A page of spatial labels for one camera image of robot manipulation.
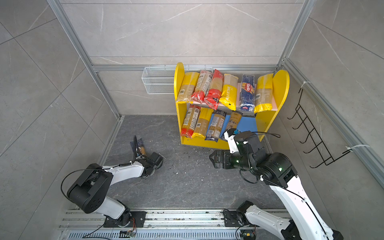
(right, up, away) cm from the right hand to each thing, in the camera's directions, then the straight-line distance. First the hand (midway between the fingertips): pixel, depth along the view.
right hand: (218, 155), depth 62 cm
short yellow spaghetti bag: (-5, +15, +32) cm, 35 cm away
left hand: (-39, -12, +31) cm, 51 cm away
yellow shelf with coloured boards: (+26, +16, +12) cm, 33 cm away
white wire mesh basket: (-34, +44, +39) cm, 68 cm away
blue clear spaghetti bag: (+4, +13, +31) cm, 34 cm away
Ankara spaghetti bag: (+15, +16, +33) cm, 40 cm away
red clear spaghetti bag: (-13, +16, +32) cm, 38 cm away
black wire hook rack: (+43, -1, -3) cm, 43 cm away
